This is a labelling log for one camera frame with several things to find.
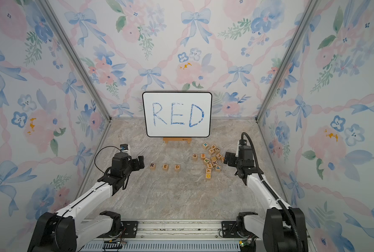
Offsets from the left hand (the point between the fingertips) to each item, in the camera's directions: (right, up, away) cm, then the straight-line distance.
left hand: (136, 157), depth 88 cm
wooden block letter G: (+33, -1, +10) cm, 34 cm away
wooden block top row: (+45, +5, +13) cm, 47 cm away
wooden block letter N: (+42, -6, +5) cm, 43 cm away
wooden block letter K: (+40, +5, +14) cm, 43 cm away
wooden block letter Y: (+41, -11, +2) cm, 42 cm away
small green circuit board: (+55, -38, -16) cm, 69 cm away
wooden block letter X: (+45, -5, +7) cm, 46 cm away
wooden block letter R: (+8, -6, +5) cm, 11 cm away
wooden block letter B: (+38, -1, +10) cm, 40 cm away
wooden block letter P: (+46, -8, +5) cm, 47 cm away
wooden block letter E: (+16, -7, +5) cm, 18 cm away
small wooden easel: (+15, +9, +15) cm, 24 cm away
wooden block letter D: (+23, -8, +5) cm, 24 cm away
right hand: (+56, +1, +1) cm, 56 cm away
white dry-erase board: (+23, +25, +9) cm, 35 cm away
